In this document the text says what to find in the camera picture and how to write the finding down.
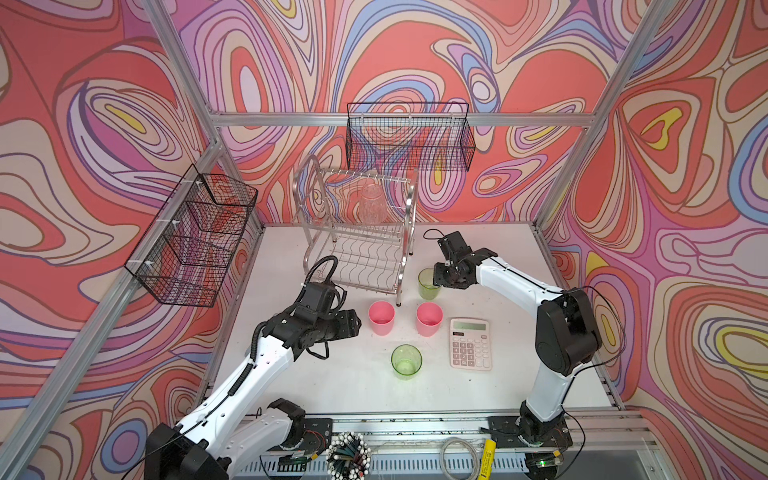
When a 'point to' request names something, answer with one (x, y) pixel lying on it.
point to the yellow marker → (488, 460)
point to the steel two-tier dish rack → (359, 227)
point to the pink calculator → (470, 343)
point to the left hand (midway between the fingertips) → (355, 322)
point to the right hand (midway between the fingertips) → (444, 284)
